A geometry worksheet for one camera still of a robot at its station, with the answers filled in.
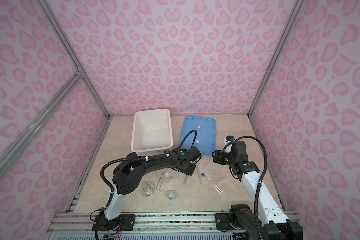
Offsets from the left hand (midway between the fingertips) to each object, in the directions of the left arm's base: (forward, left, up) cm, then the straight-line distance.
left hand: (191, 169), depth 90 cm
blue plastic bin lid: (+5, +2, +23) cm, 23 cm away
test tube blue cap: (-2, -7, -2) cm, 7 cm away
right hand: (+3, -15, +14) cm, 20 cm away
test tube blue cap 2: (-13, -16, -1) cm, 21 cm away
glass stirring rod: (-8, +19, -1) cm, 20 cm away
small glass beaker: (-5, +15, -1) cm, 15 cm away
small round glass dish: (-14, +12, -1) cm, 19 cm away
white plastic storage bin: (+29, +27, 0) cm, 40 cm away
